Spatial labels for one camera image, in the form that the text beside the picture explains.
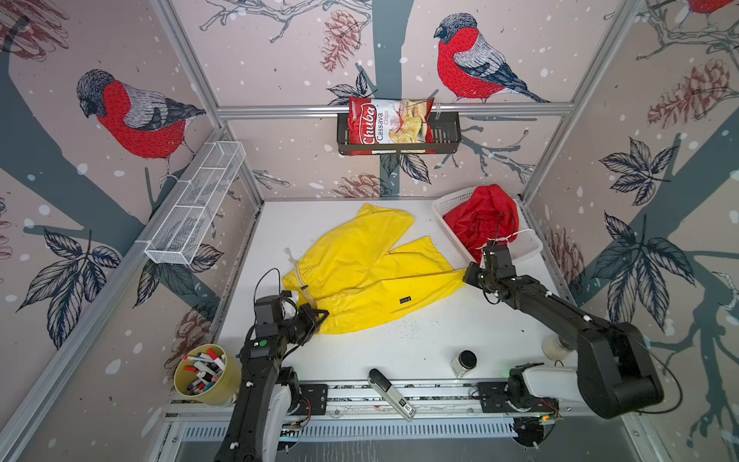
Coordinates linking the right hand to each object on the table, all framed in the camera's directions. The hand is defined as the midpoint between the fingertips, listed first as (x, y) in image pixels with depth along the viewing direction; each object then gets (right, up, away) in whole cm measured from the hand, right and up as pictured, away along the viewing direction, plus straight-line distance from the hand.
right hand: (465, 274), depth 90 cm
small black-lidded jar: (-7, -19, -20) cm, 28 cm away
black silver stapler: (-28, -24, -18) cm, 41 cm away
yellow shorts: (-35, -2, +7) cm, 36 cm away
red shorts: (+11, +20, +9) cm, 25 cm away
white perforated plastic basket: (+24, +9, +8) cm, 27 cm away
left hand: (-43, -9, -11) cm, 45 cm away
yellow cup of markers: (-70, -20, -22) cm, 76 cm away
